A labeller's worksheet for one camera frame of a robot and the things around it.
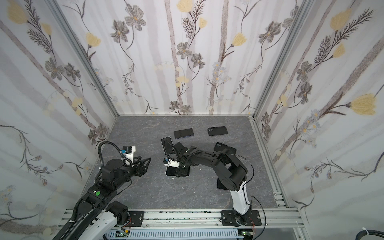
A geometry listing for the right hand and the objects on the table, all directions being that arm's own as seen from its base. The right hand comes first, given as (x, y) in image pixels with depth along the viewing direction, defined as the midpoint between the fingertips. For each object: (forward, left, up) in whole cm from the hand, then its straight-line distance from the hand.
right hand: (175, 164), depth 91 cm
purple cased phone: (-6, +1, +5) cm, 8 cm away
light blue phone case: (+16, +7, -5) cm, 18 cm away
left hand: (-3, +14, +18) cm, 23 cm away
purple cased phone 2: (-12, -27, +2) cm, 30 cm away
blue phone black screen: (+16, +7, -5) cm, 18 cm away
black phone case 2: (+14, -33, -3) cm, 36 cm away
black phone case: (+30, -29, -3) cm, 42 cm away
